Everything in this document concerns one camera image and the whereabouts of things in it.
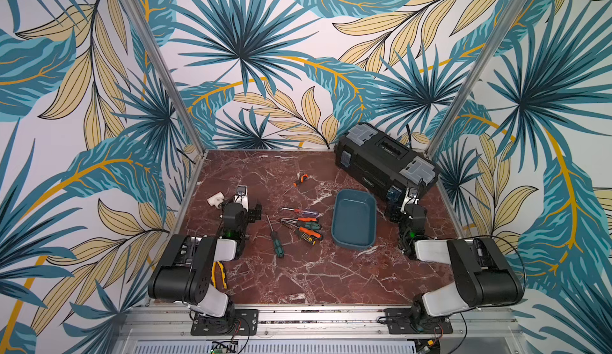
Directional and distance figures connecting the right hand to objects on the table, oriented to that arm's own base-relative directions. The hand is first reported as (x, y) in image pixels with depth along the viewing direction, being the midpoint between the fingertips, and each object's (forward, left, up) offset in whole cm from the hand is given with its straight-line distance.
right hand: (405, 201), depth 93 cm
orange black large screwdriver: (-8, +39, -6) cm, 40 cm away
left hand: (+2, +63, 0) cm, 63 cm away
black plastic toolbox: (+14, +10, +9) cm, 19 cm away
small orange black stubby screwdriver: (+18, +39, -6) cm, 44 cm away
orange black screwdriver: (-3, +38, -6) cm, 39 cm away
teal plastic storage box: (-3, +19, -7) cm, 21 cm away
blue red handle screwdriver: (0, +40, -7) cm, 40 cm away
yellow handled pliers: (-23, +71, -7) cm, 75 cm away
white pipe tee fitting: (+5, +75, -3) cm, 75 cm away
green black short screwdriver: (-6, +39, -5) cm, 40 cm away
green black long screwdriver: (-13, +50, -5) cm, 52 cm away
